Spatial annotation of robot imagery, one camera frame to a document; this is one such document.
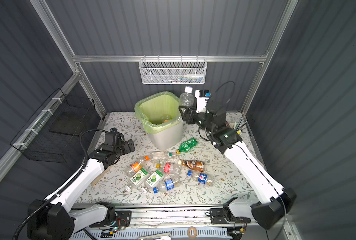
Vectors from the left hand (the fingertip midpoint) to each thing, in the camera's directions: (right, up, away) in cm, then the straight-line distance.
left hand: (125, 145), depth 84 cm
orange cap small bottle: (+5, -13, +3) cm, 14 cm away
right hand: (+33, +18, -18) cm, 42 cm away
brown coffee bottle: (+40, -12, +3) cm, 42 cm away
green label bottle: (+9, -18, -1) cm, 20 cm away
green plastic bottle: (+36, -2, +14) cm, 38 cm away
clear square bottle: (+18, -9, +12) cm, 23 cm away
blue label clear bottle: (+25, -20, -5) cm, 32 cm away
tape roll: (+37, -38, -12) cm, 55 cm away
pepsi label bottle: (+43, -18, -2) cm, 47 cm away
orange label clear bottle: (+21, +16, +18) cm, 32 cm away
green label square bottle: (+16, -20, -2) cm, 26 cm away
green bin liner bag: (+17, +20, +14) cm, 30 cm away
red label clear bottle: (+26, -15, +6) cm, 31 cm away
